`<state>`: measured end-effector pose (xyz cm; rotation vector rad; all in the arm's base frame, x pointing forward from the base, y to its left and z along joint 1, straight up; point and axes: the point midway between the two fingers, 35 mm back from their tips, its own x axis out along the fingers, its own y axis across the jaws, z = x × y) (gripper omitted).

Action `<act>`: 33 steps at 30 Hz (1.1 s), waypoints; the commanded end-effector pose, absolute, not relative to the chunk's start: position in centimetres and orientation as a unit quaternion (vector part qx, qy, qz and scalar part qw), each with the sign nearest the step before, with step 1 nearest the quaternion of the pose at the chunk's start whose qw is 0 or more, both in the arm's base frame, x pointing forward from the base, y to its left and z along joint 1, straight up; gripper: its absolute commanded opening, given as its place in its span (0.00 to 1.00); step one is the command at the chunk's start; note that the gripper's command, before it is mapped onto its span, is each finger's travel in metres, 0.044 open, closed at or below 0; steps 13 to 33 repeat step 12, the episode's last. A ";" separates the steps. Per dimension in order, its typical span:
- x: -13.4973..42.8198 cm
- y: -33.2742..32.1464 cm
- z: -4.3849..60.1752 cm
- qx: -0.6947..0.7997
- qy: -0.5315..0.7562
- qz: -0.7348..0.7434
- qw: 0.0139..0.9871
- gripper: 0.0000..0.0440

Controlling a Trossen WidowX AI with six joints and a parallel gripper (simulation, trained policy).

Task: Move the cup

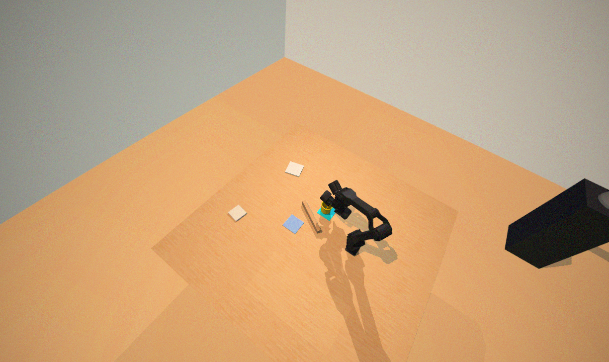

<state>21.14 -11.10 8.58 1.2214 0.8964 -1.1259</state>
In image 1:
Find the cream flat square pad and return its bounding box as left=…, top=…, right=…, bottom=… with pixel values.
left=285, top=161, right=304, bottom=177

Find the cream flat square tile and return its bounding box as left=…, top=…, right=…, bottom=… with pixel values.
left=228, top=205, right=246, bottom=222

